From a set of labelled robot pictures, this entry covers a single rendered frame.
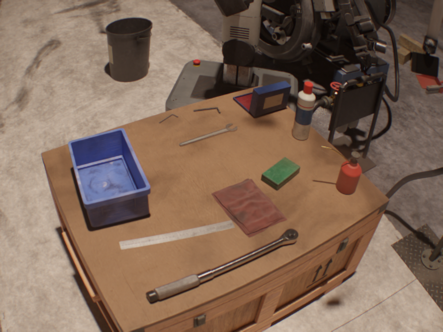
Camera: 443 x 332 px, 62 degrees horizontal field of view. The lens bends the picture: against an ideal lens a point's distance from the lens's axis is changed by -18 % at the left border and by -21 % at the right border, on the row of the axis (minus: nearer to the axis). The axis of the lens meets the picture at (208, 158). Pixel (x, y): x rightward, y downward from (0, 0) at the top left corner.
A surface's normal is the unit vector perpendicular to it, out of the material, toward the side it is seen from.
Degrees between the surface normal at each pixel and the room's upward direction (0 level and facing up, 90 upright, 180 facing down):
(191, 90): 0
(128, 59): 93
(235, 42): 90
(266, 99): 97
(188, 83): 0
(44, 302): 0
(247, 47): 90
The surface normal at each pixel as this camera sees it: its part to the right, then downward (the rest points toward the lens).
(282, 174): 0.04, -0.77
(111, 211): 0.40, 0.60
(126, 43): 0.10, 0.68
